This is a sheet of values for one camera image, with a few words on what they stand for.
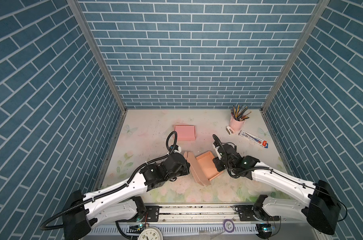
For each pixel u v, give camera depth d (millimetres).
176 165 552
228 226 707
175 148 690
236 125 1050
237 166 605
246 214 737
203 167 905
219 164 724
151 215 737
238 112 1046
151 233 655
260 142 1006
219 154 641
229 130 1048
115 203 450
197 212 754
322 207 396
